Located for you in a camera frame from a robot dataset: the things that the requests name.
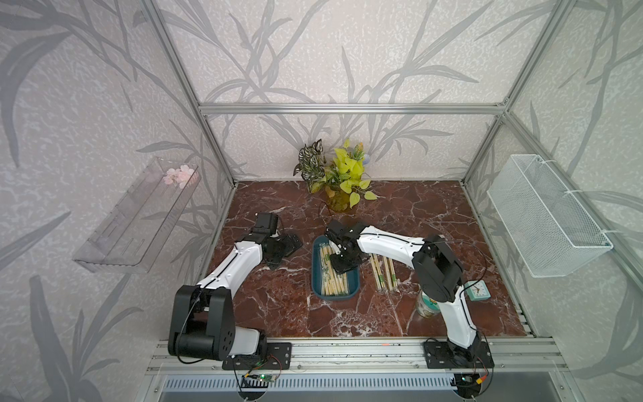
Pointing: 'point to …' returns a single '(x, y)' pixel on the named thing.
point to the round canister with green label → (426, 306)
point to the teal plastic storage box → (326, 284)
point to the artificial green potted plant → (342, 180)
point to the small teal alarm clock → (477, 291)
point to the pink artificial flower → (182, 176)
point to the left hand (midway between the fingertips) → (296, 249)
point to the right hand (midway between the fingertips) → (337, 269)
